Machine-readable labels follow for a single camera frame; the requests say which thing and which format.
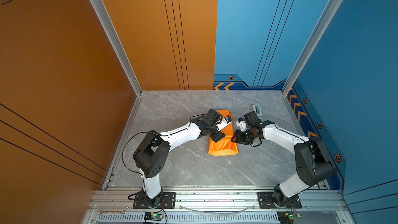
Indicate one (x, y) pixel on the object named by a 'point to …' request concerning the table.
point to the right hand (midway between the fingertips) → (234, 140)
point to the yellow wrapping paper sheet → (226, 145)
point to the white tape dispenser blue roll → (257, 108)
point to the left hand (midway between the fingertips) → (221, 128)
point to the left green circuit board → (153, 215)
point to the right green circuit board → (287, 217)
